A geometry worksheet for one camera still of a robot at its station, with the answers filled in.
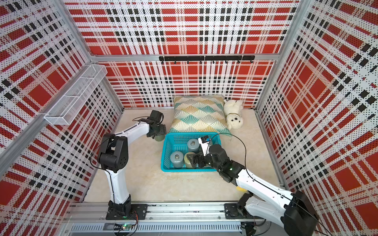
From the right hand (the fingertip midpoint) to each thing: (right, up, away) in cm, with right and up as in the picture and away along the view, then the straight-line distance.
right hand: (196, 153), depth 77 cm
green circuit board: (-33, -34, -8) cm, 48 cm away
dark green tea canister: (-25, +6, +22) cm, 34 cm away
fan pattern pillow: (+3, +22, +19) cm, 29 cm away
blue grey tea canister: (-11, -4, +7) cm, 14 cm away
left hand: (-25, +10, +24) cm, 36 cm away
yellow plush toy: (+25, -21, +3) cm, 33 cm away
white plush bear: (+28, +27, +34) cm, 52 cm away
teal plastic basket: (-17, +1, +17) cm, 24 cm away
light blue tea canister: (-2, +2, +12) cm, 12 cm away
